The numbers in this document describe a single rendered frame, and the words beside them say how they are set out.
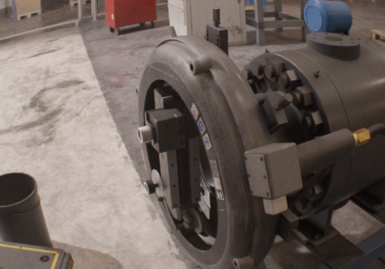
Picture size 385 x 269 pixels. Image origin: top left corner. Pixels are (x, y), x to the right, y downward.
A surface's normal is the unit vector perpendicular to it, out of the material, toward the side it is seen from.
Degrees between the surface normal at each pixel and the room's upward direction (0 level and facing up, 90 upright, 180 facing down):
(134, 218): 0
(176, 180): 94
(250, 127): 53
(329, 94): 42
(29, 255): 0
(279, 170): 67
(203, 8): 90
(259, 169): 90
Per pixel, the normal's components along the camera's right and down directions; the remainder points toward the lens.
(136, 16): 0.50, 0.30
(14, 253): -0.05, -0.92
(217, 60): 0.11, -0.71
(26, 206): 0.81, 0.23
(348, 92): 0.26, -0.44
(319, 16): -0.90, 0.22
